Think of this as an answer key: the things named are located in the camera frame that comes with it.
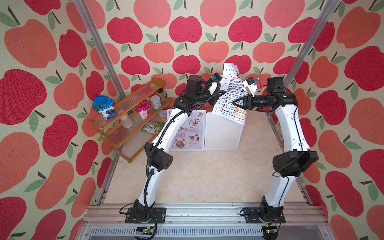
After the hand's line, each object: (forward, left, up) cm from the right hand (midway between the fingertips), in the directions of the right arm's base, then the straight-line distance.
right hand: (236, 105), depth 77 cm
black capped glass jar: (+20, +46, -11) cm, 51 cm away
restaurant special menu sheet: (-6, +24, -23) cm, 34 cm away
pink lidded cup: (+3, +54, -10) cm, 55 cm away
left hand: (0, +6, +7) cm, 9 cm away
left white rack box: (-6, +23, -23) cm, 33 cm away
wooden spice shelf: (-15, +61, -21) cm, 66 cm away
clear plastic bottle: (-5, +63, -13) cm, 65 cm away
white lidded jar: (+15, +50, -14) cm, 54 cm away
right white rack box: (-2, +5, -23) cm, 23 cm away
